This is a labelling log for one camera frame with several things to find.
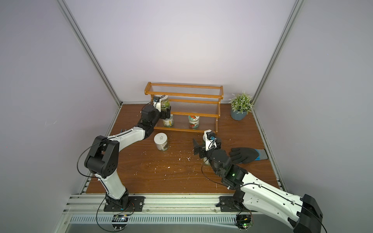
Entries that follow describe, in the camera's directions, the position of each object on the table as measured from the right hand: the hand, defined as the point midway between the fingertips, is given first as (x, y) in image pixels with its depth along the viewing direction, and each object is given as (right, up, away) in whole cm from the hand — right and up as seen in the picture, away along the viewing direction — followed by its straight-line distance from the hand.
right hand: (203, 135), depth 71 cm
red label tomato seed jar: (-4, +6, +27) cm, 28 cm away
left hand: (-23, +17, +20) cm, 35 cm away
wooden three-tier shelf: (-4, +15, +18) cm, 24 cm away
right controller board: (+20, -42, -2) cm, 47 cm away
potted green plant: (+28, +17, +25) cm, 41 cm away
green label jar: (-23, +18, +20) cm, 35 cm away
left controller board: (-43, -44, +1) cm, 61 cm away
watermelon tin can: (+1, -3, -11) cm, 11 cm away
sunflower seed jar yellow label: (-22, +5, +30) cm, 37 cm away
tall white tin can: (-24, -6, +17) cm, 30 cm away
